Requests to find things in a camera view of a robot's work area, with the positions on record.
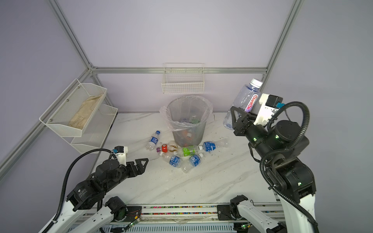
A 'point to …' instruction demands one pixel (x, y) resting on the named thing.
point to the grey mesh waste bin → (198, 134)
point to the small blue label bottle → (153, 141)
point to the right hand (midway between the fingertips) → (231, 107)
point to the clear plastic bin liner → (186, 111)
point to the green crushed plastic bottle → (194, 121)
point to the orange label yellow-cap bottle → (187, 135)
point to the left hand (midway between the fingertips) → (140, 163)
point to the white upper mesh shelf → (72, 111)
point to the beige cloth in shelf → (79, 119)
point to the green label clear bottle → (187, 151)
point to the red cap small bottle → (171, 147)
